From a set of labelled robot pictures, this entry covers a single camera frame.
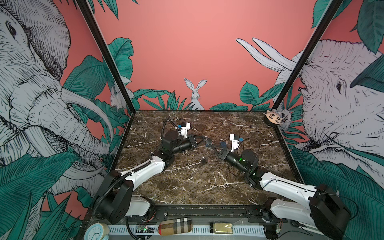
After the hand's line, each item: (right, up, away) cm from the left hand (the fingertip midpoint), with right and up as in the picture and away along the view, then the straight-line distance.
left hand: (205, 136), depth 73 cm
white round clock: (-50, -43, -7) cm, 66 cm away
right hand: (+2, -5, -2) cm, 6 cm away
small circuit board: (-30, -45, -3) cm, 54 cm away
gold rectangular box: (+8, -42, -6) cm, 43 cm away
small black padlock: (0, -17, +20) cm, 26 cm away
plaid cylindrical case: (-14, -41, -5) cm, 44 cm away
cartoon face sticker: (+53, +12, +34) cm, 64 cm away
